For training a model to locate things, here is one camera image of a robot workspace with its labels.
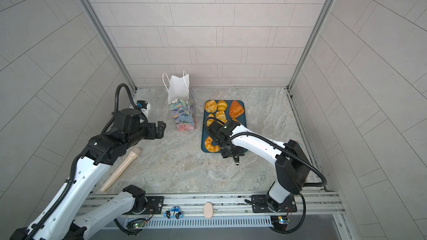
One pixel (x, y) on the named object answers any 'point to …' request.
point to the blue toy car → (174, 213)
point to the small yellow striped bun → (222, 105)
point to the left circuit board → (135, 223)
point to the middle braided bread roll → (220, 115)
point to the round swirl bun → (210, 106)
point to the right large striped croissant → (234, 119)
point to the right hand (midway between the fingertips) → (230, 157)
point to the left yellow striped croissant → (209, 121)
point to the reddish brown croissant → (236, 109)
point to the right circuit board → (279, 223)
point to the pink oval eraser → (208, 210)
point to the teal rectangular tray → (208, 145)
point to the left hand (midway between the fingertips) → (160, 122)
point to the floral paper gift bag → (181, 100)
